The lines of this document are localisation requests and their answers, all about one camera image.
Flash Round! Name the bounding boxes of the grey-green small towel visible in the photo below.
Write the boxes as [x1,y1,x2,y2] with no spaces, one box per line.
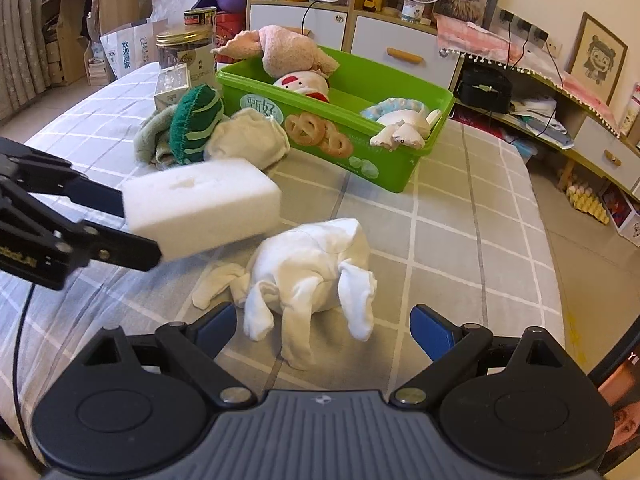
[134,104,178,170]

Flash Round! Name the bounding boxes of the white foam sponge block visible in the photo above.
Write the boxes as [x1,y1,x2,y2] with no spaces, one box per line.
[122,158,282,261]

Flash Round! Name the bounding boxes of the white cloth glove bundle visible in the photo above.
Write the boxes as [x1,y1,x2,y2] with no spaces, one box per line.
[192,218,378,370]

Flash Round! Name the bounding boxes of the green knitted leaf toy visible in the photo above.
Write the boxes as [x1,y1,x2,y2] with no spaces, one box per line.
[168,84,224,165]

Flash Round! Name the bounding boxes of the white paper shopping bag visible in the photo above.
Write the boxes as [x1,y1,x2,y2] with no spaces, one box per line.
[100,20,168,79]

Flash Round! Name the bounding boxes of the clear plastic packet box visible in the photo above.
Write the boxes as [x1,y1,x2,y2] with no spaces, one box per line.
[154,64,191,112]

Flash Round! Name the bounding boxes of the gold-lidded glass jar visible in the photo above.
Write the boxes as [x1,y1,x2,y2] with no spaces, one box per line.
[156,25,217,88]

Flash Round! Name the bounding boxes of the wooden bookshelf at left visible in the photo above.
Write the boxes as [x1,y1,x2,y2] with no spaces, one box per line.
[40,0,152,86]

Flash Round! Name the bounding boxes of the cream cloth bundle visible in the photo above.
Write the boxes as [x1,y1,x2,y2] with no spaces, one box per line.
[204,108,291,170]

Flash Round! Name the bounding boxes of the small tin can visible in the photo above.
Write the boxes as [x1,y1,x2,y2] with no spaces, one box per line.
[183,6,217,29]

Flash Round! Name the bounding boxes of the white bunny plush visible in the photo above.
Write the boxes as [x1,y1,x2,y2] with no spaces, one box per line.
[370,110,442,151]

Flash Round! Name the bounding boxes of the red basket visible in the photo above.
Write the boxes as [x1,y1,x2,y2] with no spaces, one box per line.
[215,11,245,49]

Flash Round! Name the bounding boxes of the green plastic storage bin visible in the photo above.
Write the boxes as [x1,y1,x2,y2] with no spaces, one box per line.
[217,47,454,193]

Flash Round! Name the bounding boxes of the pink plush toy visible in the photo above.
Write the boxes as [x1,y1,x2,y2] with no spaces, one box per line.
[212,25,340,79]

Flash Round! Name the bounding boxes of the black bag on shelf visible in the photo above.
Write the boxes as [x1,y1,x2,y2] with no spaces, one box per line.
[454,63,513,114]

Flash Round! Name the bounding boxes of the white red santa plush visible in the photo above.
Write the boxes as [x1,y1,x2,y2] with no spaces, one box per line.
[273,70,330,103]

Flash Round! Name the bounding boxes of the pink white cloth cover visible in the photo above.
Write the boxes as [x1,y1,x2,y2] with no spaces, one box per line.
[435,13,620,138]

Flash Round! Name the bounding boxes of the wooden cabinet with drawers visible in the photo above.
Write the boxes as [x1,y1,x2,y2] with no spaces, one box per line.
[246,0,639,195]

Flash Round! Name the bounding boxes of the framed cartoon girl picture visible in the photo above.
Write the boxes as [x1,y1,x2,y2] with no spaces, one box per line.
[568,12,628,105]

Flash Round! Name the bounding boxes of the black cable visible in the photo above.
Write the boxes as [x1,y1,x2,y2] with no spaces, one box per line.
[12,282,39,466]

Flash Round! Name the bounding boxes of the light blue ring plush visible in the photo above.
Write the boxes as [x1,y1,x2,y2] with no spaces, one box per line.
[360,98,430,122]

